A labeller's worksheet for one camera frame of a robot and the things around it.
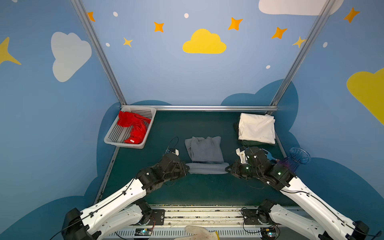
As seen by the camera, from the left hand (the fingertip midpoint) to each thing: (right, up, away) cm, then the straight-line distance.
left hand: (192, 169), depth 74 cm
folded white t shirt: (+48, +21, +30) cm, 61 cm away
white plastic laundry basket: (-36, +33, +41) cm, 63 cm away
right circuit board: (+37, -31, -2) cm, 48 cm away
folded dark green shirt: (+38, +11, +27) cm, 48 cm away
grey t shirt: (+9, +3, +21) cm, 23 cm away
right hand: (+17, +2, -2) cm, 17 cm away
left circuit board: (-24, -30, -3) cm, 38 cm away
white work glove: (+3, -30, -4) cm, 30 cm away
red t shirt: (-37, +23, +28) cm, 52 cm away
